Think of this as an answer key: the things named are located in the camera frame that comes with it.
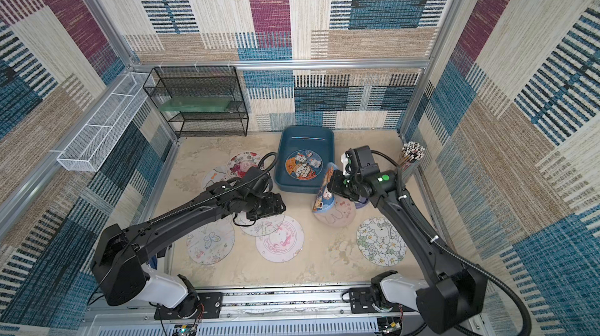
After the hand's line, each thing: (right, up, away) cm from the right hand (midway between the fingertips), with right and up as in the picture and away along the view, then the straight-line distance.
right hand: (331, 191), depth 77 cm
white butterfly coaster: (-42, -20, +8) cm, 47 cm away
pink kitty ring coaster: (-16, -21, +8) cm, 28 cm away
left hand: (-16, -7, +3) cm, 18 cm away
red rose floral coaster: (-39, +8, +32) cm, 51 cm away
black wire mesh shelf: (-52, +43, +24) cm, 71 cm away
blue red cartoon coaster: (-3, -4, -1) cm, 5 cm away
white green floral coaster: (+18, -20, +9) cm, 28 cm away
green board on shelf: (-52, +32, +17) cm, 63 cm away
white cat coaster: (-49, +3, +28) cm, 57 cm away
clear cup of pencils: (+31, +11, +12) cm, 35 cm away
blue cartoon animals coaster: (-9, +8, +31) cm, 33 cm away
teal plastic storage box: (-2, +20, +39) cm, 43 cm away
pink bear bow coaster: (+6, -11, +15) cm, 19 cm away
